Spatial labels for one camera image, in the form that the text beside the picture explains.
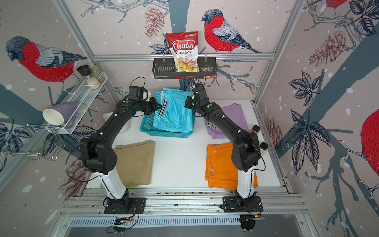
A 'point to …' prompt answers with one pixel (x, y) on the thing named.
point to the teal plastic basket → (147, 127)
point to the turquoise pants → (173, 116)
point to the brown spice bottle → (256, 128)
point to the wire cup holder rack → (52, 149)
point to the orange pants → (220, 172)
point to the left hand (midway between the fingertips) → (164, 102)
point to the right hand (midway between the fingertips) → (184, 99)
